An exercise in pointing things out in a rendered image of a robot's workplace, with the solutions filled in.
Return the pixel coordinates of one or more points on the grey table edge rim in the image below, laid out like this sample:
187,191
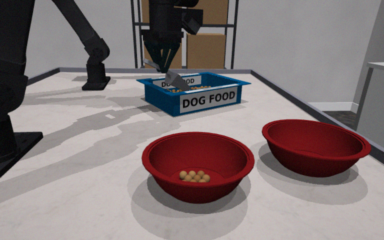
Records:
377,151

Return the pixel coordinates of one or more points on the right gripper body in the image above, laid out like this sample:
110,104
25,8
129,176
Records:
158,26

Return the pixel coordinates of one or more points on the red bowl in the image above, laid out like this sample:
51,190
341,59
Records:
226,160
313,148

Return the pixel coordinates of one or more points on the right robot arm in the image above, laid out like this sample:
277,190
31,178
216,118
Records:
15,23

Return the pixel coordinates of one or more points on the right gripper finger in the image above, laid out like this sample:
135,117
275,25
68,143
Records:
150,50
157,47

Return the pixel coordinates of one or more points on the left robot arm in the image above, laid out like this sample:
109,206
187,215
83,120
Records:
95,46

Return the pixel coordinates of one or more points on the blue dog food box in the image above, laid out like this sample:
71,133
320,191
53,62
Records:
224,91

